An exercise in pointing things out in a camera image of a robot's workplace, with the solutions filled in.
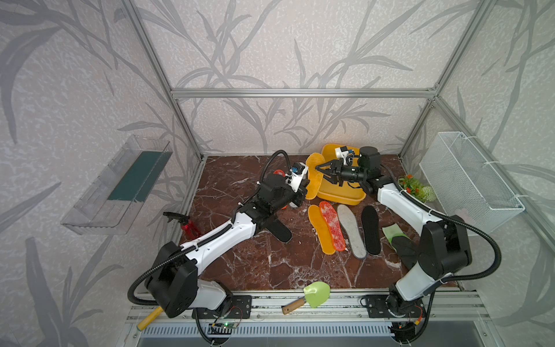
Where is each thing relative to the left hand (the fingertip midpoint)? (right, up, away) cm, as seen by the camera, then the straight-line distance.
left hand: (309, 182), depth 76 cm
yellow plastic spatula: (-54, -46, -4) cm, 71 cm away
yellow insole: (+2, +2, +1) cm, 3 cm away
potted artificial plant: (+43, -2, +11) cm, 45 cm away
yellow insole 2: (+7, -21, +17) cm, 28 cm away
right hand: (+3, +5, +3) cm, 6 cm away
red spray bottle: (-47, -19, +8) cm, 51 cm away
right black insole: (+28, -17, +18) cm, 38 cm away
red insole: (+11, -16, +20) cm, 28 cm away
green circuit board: (-28, -47, -5) cm, 55 cm away
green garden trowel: (+2, -41, +1) cm, 41 cm away
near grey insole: (+18, -18, +18) cm, 31 cm away
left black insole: (-12, -22, +16) cm, 29 cm away
